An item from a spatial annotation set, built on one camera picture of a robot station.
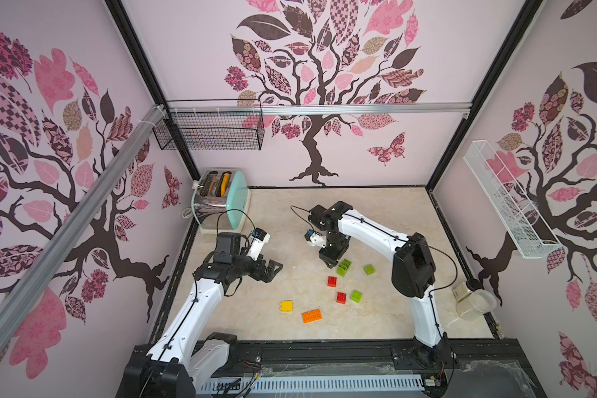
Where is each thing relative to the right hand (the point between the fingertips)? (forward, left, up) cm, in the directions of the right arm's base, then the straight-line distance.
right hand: (336, 260), depth 86 cm
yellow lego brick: (-13, +18, -7) cm, 23 cm away
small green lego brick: (-1, -13, -7) cm, 15 cm away
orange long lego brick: (-17, +9, -8) cm, 20 cm away
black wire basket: (+46, +46, +27) cm, 70 cm away
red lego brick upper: (-5, +1, -6) cm, 8 cm away
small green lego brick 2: (-10, -7, -8) cm, 14 cm away
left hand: (-4, +23, +4) cm, 24 cm away
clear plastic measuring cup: (-17, -41, 0) cm, 44 cm away
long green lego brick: (-1, -3, -3) cm, 4 cm away
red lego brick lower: (-11, -2, -7) cm, 13 cm away
